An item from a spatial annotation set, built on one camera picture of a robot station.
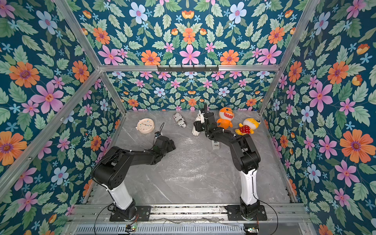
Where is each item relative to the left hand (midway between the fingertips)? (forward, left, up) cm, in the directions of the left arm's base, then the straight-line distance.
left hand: (172, 143), depth 99 cm
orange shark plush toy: (+18, -41, +5) cm, 45 cm away
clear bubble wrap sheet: (-13, -11, -2) cm, 17 cm away
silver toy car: (+19, -6, +1) cm, 20 cm away
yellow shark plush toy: (+7, -54, +4) cm, 55 cm away
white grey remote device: (-5, -29, +1) cm, 30 cm away
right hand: (+12, -22, +9) cm, 27 cm away
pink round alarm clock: (+17, +21, +1) cm, 26 cm away
